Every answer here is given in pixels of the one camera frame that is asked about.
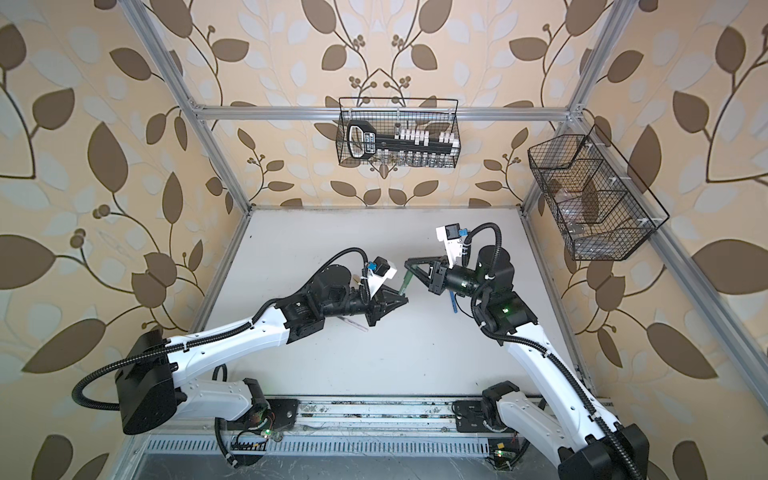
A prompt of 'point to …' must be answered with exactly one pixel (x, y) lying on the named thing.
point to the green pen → (405, 282)
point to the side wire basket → (597, 217)
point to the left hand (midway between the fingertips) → (406, 295)
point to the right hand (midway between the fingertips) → (408, 268)
